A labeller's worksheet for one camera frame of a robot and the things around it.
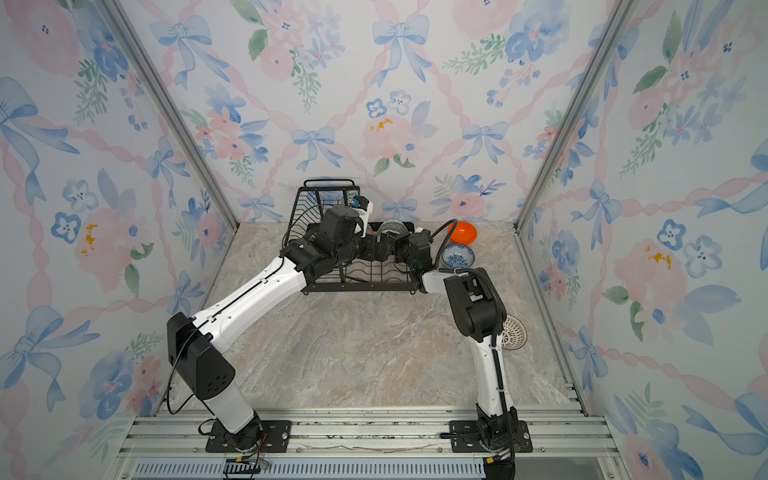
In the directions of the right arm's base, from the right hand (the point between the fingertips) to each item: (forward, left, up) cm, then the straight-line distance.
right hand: (383, 229), depth 100 cm
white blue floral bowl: (-1, -27, -13) cm, 30 cm away
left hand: (-17, 0, +15) cm, 23 cm away
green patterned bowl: (+9, -3, -7) cm, 12 cm away
